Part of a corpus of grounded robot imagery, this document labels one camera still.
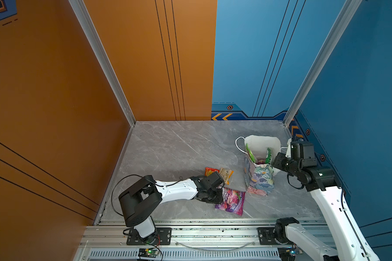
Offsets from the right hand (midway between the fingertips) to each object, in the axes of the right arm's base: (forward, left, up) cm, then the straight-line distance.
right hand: (273, 157), depth 73 cm
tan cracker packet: (+3, +19, -22) cm, 29 cm away
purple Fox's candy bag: (-12, +17, -21) cm, 30 cm away
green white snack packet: (+4, 0, -4) cm, 6 cm away
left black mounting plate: (-27, +50, -23) cm, 62 cm away
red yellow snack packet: (+6, +29, -23) cm, 37 cm away
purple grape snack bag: (+4, +2, -10) cm, 11 cm away
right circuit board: (-33, -5, -25) cm, 42 cm away
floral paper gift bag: (+12, +1, -11) cm, 16 cm away
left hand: (-11, +22, -21) cm, 33 cm away
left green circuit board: (-33, +57, -24) cm, 70 cm away
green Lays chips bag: (+5, +9, -4) cm, 11 cm away
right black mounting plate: (-27, +4, -23) cm, 35 cm away
